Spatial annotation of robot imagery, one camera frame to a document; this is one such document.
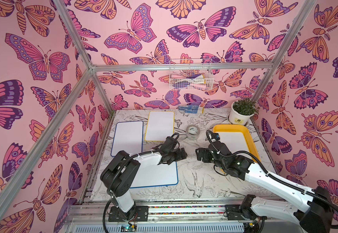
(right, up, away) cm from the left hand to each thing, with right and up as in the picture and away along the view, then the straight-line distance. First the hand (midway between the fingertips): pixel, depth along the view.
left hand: (185, 156), depth 91 cm
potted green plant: (+39, +30, +8) cm, 50 cm away
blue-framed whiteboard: (-39, +11, +13) cm, 43 cm away
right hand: (+8, +6, -12) cm, 16 cm away
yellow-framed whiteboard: (+37, +11, +10) cm, 40 cm away
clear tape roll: (+7, +15, +15) cm, 22 cm away
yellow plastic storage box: (+38, +11, +10) cm, 40 cm away
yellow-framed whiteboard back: (-17, +20, +23) cm, 35 cm away
